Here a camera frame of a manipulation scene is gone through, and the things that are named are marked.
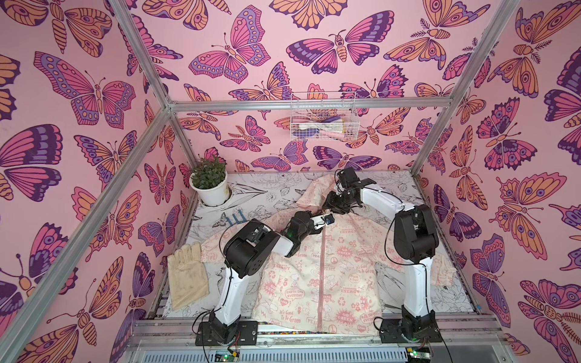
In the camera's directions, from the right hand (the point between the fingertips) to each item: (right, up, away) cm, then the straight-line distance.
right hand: (327, 205), depth 98 cm
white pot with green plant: (-50, +12, -3) cm, 52 cm away
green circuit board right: (+25, -45, -27) cm, 58 cm away
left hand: (-2, -2, -1) cm, 3 cm away
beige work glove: (-54, -27, -13) cm, 62 cm away
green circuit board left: (-35, -47, -27) cm, 65 cm away
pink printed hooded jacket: (+4, -27, -14) cm, 31 cm away
